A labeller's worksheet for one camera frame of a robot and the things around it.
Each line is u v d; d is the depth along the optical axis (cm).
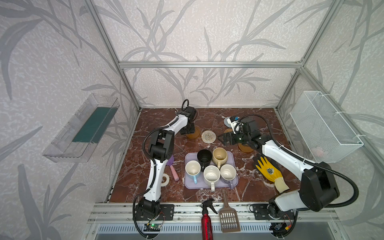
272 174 85
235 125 75
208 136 103
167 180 84
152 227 71
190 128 96
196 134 105
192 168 85
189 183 82
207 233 66
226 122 79
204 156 86
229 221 72
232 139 74
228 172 85
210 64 99
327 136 62
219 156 91
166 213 74
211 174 85
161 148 61
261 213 73
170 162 91
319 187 42
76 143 63
